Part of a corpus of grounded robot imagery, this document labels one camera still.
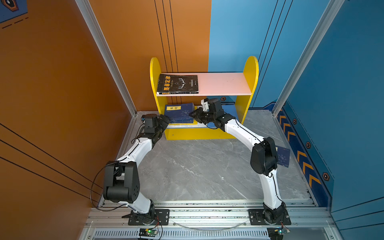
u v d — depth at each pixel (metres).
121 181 0.45
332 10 0.70
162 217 0.74
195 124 0.91
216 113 0.71
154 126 0.72
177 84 0.76
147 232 0.71
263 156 0.54
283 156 0.94
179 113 0.91
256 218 0.73
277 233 0.70
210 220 0.74
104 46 0.83
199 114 0.79
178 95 0.73
